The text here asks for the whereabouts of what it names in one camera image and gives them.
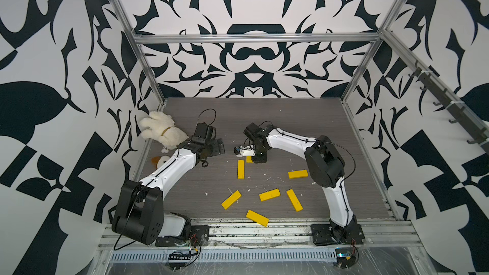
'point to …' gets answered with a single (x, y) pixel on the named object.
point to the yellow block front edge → (256, 218)
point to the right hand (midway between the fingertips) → (255, 152)
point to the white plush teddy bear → (162, 126)
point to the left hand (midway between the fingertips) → (212, 144)
